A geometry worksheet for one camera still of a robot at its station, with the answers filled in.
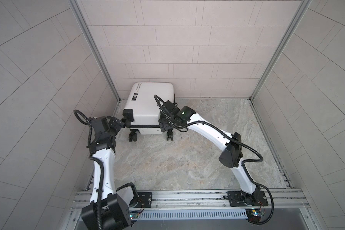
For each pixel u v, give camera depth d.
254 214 0.68
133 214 0.64
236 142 0.49
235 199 0.71
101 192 0.39
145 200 0.71
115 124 0.68
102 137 0.55
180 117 0.57
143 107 0.83
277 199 0.73
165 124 0.71
